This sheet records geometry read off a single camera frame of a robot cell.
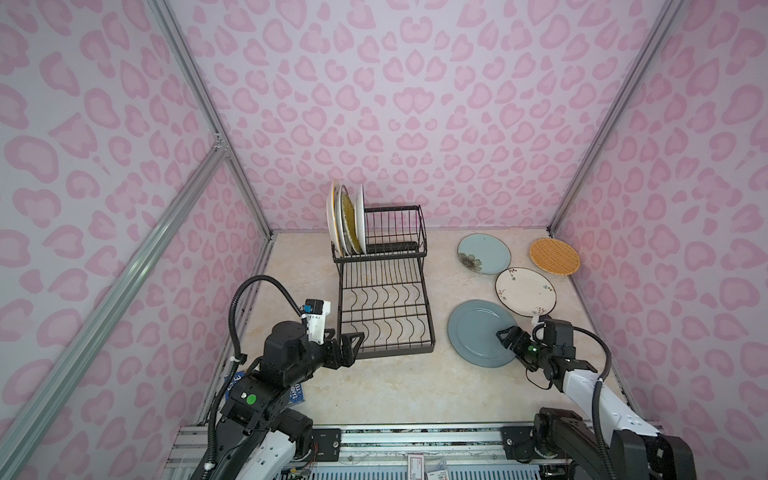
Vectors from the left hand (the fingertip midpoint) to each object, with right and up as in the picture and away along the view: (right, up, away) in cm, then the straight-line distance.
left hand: (350, 330), depth 70 cm
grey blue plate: (+34, -7, +23) cm, 42 cm away
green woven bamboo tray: (-1, +26, +7) cm, 27 cm away
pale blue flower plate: (+44, +18, +42) cm, 63 cm away
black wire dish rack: (+6, +5, +31) cm, 32 cm away
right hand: (+42, -7, +17) cm, 46 cm away
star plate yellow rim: (-5, +25, +3) cm, 26 cm away
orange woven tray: (+70, +17, +41) cm, 83 cm away
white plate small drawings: (+54, +5, +32) cm, 63 cm away
